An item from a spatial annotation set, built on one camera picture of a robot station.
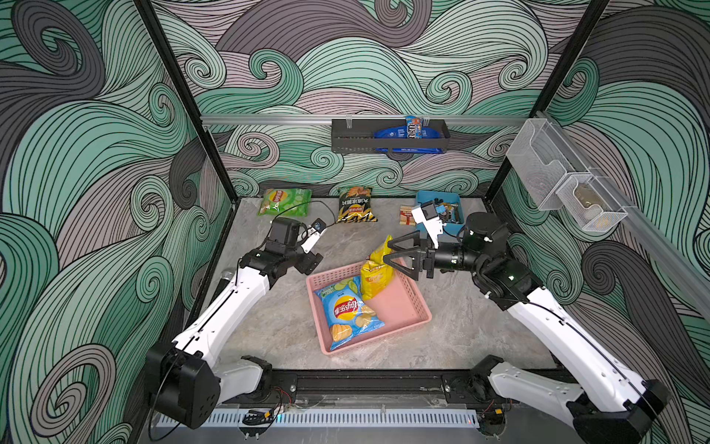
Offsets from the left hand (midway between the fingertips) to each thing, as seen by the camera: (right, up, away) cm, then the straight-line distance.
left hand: (307, 242), depth 81 cm
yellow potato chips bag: (+21, -9, 0) cm, 23 cm away
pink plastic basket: (+29, -22, +7) cm, 37 cm away
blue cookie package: (+31, +37, +11) cm, 49 cm away
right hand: (+21, 0, -21) cm, 30 cm away
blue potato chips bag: (+12, -21, -1) cm, 25 cm away
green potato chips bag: (-13, +14, +29) cm, 35 cm away
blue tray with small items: (+56, +11, +34) cm, 66 cm away
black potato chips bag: (+15, +13, +29) cm, 35 cm away
